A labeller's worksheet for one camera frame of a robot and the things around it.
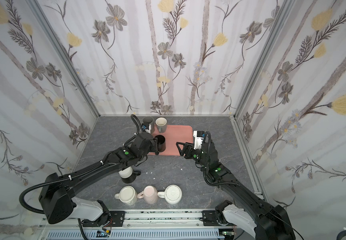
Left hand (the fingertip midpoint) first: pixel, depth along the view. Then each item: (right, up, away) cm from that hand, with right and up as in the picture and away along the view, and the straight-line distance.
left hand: (153, 136), depth 81 cm
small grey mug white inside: (+2, +8, +27) cm, 28 cm away
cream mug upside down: (-12, -30, -6) cm, 33 cm away
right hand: (+14, -2, -7) cm, 16 cm away
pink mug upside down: (-1, -29, -7) cm, 30 cm away
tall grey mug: (-6, +10, +22) cm, 25 cm away
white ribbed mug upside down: (+11, -29, -6) cm, 32 cm away
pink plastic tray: (+11, 0, +27) cm, 29 cm away
